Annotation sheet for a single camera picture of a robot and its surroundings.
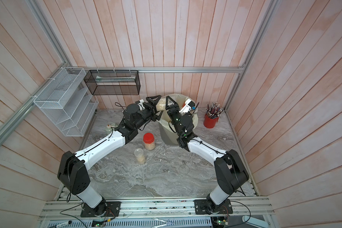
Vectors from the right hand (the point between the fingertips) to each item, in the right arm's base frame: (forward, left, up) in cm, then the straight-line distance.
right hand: (165, 99), depth 73 cm
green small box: (+4, +41, -31) cm, 52 cm away
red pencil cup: (+10, -31, -32) cm, 46 cm away
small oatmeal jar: (-17, +16, -29) cm, 37 cm away
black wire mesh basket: (+30, +40, -10) cm, 51 cm away
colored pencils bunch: (+14, -33, -23) cm, 42 cm away
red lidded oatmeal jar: (-9, +11, -26) cm, 30 cm away
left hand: (-2, +1, -1) cm, 2 cm away
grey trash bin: (-4, -2, -31) cm, 31 cm away
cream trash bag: (+11, -7, -10) cm, 17 cm away
